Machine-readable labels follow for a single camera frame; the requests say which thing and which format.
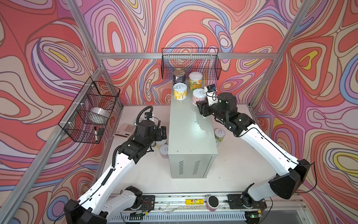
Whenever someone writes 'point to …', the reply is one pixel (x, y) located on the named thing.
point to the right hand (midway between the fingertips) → (202, 103)
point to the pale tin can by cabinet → (163, 151)
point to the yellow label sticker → (195, 201)
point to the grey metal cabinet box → (192, 148)
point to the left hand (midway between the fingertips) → (160, 127)
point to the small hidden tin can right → (216, 143)
